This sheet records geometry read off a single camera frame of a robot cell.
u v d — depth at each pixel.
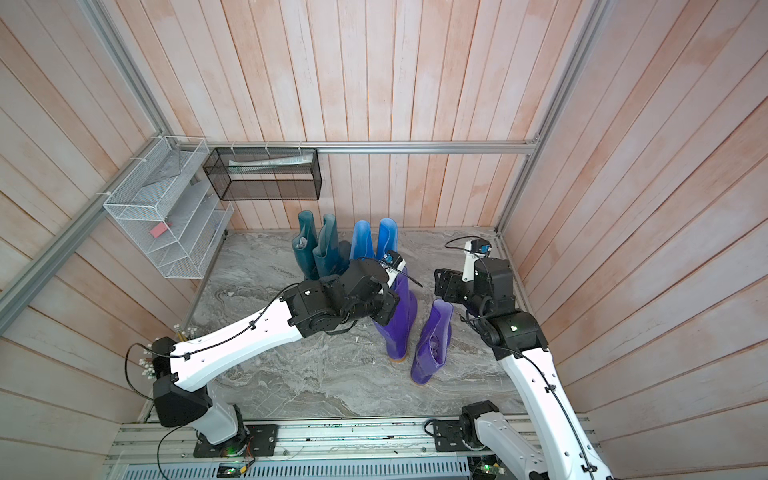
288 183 1.08
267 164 0.90
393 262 0.57
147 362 0.71
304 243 0.84
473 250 0.61
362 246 0.90
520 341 0.46
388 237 0.84
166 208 0.72
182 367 0.41
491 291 0.48
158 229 0.82
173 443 0.74
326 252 0.80
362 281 0.47
